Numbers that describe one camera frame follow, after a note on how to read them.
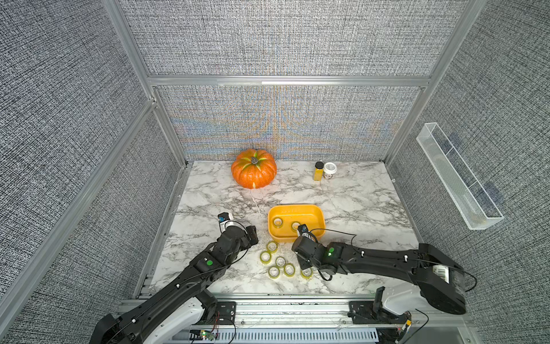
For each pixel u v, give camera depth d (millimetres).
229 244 593
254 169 1003
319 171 1070
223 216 710
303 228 748
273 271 830
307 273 819
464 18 717
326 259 609
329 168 1089
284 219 959
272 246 881
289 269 835
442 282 421
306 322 731
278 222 952
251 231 725
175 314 568
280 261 856
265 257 860
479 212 637
